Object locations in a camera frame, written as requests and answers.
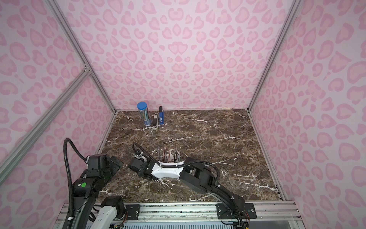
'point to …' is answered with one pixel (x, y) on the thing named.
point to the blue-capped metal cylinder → (143, 110)
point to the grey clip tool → (155, 121)
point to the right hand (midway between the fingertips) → (144, 165)
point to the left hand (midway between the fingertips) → (115, 164)
